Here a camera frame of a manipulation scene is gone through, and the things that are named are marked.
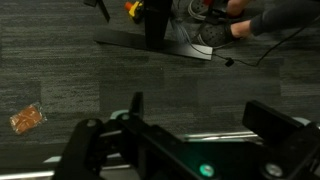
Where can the open grey metal drawer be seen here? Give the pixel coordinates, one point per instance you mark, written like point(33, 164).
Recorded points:
point(220, 135)

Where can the black stand leg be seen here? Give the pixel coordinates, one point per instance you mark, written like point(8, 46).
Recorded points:
point(101, 8)

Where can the black stand base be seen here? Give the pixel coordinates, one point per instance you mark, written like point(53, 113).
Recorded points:
point(156, 36)

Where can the dark grey perforated shoe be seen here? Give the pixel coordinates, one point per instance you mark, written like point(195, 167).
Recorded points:
point(215, 33)
point(198, 8)

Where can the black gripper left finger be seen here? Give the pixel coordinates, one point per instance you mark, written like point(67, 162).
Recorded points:
point(86, 146)

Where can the orange plastic packet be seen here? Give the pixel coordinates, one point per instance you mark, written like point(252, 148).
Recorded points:
point(27, 118)

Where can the person leg in grey trousers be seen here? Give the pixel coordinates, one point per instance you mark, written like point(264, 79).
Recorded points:
point(283, 16)

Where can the yellow emergency stop button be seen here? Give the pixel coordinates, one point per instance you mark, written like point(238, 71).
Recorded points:
point(136, 10)

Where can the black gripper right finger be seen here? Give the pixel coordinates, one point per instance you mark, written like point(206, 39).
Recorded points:
point(293, 150)

